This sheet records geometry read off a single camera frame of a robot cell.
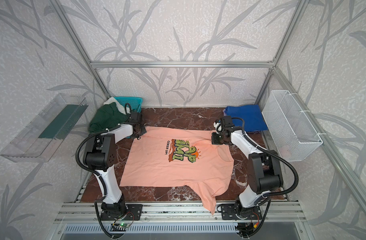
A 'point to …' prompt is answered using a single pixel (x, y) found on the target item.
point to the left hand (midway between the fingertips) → (142, 126)
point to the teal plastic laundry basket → (136, 103)
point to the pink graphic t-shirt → (162, 156)
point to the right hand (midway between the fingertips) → (213, 135)
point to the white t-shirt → (121, 108)
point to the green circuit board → (121, 225)
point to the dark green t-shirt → (107, 116)
